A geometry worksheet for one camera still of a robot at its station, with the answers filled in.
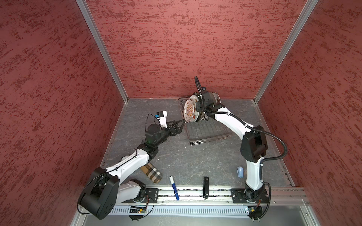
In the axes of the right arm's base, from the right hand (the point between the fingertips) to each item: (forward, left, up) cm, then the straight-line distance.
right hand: (200, 105), depth 93 cm
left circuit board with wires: (-57, +38, -22) cm, 72 cm away
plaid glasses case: (-38, +31, -15) cm, 51 cm away
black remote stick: (-46, 0, -18) cm, 50 cm away
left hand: (-17, +13, +4) cm, 22 cm away
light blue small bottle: (-39, -21, -16) cm, 47 cm away
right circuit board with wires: (-59, -24, -21) cm, 67 cm away
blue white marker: (-47, +18, -17) cm, 53 cm away
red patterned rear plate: (+6, -12, +1) cm, 14 cm away
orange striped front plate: (+4, +8, -10) cm, 13 cm away
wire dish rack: (-9, -2, -17) cm, 20 cm away
